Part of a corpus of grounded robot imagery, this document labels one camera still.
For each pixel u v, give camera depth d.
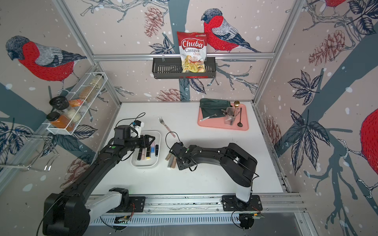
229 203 0.73
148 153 0.90
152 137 0.81
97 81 0.84
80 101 0.71
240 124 1.07
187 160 0.62
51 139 0.57
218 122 1.08
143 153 0.91
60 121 0.61
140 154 0.90
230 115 1.03
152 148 0.93
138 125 0.74
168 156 0.90
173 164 0.86
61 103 0.62
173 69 1.07
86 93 0.77
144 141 0.73
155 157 0.90
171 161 0.88
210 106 1.18
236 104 1.01
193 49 0.82
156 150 0.92
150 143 0.77
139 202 0.74
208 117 1.10
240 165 0.46
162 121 1.08
